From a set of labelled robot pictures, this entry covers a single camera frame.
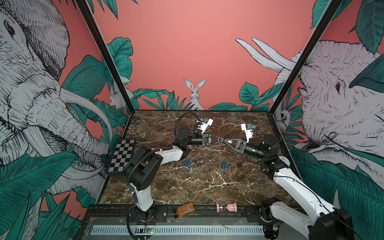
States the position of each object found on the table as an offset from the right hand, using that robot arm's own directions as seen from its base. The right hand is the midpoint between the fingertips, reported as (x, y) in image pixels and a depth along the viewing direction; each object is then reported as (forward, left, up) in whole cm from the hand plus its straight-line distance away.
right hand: (225, 141), depth 69 cm
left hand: (0, +1, 0) cm, 1 cm away
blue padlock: (+2, +20, -28) cm, 35 cm away
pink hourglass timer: (-23, -3, -26) cm, 35 cm away
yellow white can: (+2, -40, -24) cm, 46 cm away
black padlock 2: (+2, -13, -30) cm, 32 cm away
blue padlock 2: (+1, -4, -28) cm, 28 cm away
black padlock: (+1, +1, -1) cm, 2 cm away
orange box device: (-24, +19, -24) cm, 39 cm away
